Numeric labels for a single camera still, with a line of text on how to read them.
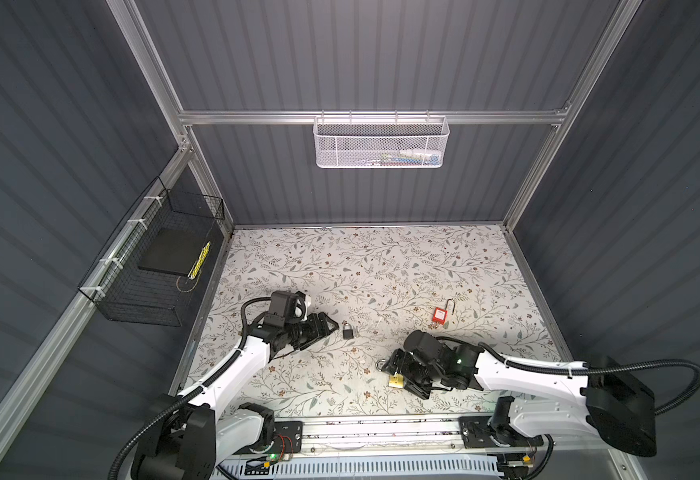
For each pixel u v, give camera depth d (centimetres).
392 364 73
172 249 74
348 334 91
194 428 40
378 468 77
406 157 91
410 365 72
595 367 45
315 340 74
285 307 67
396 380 81
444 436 75
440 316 94
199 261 74
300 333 72
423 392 72
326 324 76
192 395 43
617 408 42
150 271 73
